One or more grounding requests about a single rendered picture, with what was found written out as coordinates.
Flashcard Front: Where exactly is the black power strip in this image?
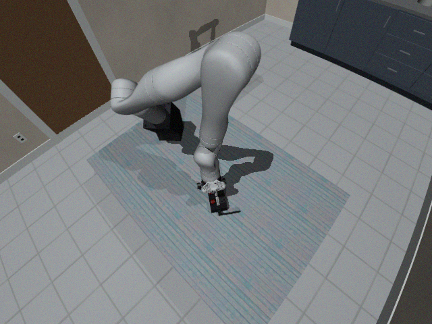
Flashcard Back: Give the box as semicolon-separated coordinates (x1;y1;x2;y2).
208;190;233;216

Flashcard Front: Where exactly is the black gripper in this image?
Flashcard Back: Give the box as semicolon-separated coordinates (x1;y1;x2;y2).
197;178;226;190

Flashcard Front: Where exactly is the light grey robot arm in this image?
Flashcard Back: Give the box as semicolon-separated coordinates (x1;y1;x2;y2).
110;31;261;194

